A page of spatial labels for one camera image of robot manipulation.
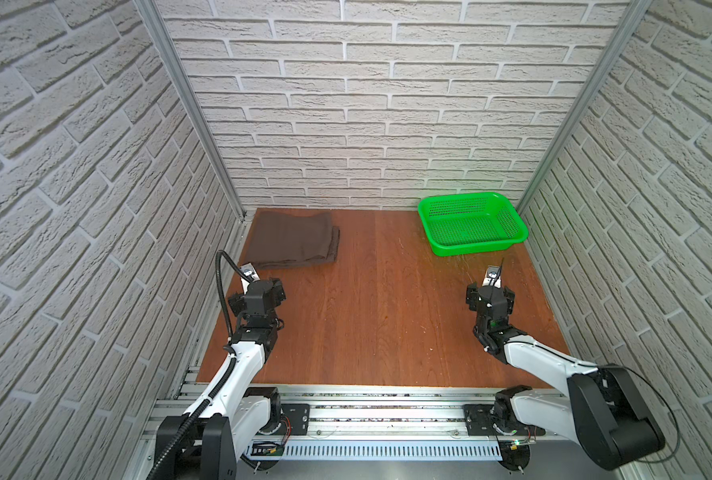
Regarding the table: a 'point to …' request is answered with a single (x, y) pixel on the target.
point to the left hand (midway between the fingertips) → (254, 282)
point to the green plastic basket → (471, 223)
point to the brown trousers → (280, 239)
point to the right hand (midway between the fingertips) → (489, 283)
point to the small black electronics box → (267, 449)
